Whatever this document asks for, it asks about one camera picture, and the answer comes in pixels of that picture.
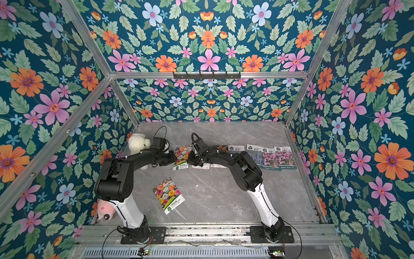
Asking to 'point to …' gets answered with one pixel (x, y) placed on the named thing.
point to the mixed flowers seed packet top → (182, 153)
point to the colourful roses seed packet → (168, 196)
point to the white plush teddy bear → (138, 142)
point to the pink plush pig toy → (105, 210)
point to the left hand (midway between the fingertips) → (177, 157)
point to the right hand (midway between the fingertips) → (190, 157)
